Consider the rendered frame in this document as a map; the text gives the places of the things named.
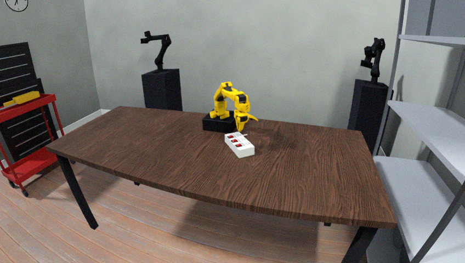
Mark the white power strip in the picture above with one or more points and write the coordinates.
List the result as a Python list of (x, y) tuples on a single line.
[(239, 144)]

